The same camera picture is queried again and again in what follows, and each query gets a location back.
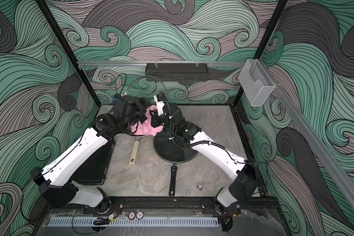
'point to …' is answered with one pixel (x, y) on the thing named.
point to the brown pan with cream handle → (136, 138)
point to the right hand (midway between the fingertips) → (148, 111)
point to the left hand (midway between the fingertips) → (144, 103)
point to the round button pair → (132, 215)
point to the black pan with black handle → (172, 178)
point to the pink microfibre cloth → (146, 128)
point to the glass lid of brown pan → (147, 87)
